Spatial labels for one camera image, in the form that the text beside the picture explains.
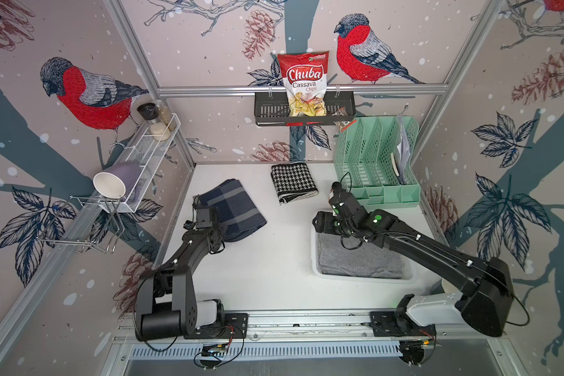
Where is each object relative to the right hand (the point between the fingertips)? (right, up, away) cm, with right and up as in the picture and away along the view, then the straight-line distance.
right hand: (319, 221), depth 79 cm
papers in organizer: (+35, +25, +13) cm, 45 cm away
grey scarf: (+10, -13, +4) cm, 17 cm away
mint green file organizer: (+34, +27, +39) cm, 58 cm away
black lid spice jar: (-58, +33, +4) cm, 67 cm away
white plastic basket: (+29, -17, -4) cm, 34 cm away
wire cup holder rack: (-63, +3, -21) cm, 66 cm away
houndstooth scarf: (-8, +13, +28) cm, 32 cm away
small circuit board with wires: (-34, -40, -8) cm, 53 cm away
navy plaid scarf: (-34, +1, +21) cm, 40 cm away
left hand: (-36, -4, +13) cm, 38 cm away
